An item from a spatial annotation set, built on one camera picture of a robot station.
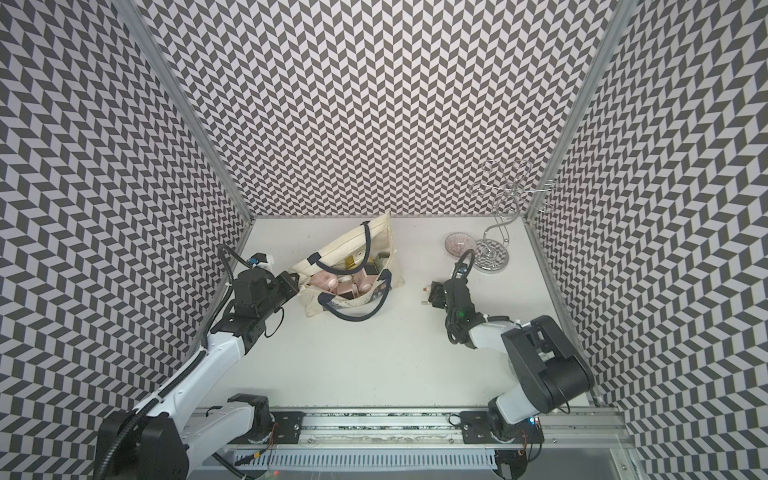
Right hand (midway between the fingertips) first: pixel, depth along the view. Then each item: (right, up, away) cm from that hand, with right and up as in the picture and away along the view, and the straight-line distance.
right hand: (441, 288), depth 94 cm
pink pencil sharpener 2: (-26, +2, 0) cm, 26 cm away
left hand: (-41, +5, -10) cm, 43 cm away
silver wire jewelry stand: (+16, +29, -13) cm, 35 cm away
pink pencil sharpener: (-34, +3, -5) cm, 35 cm away
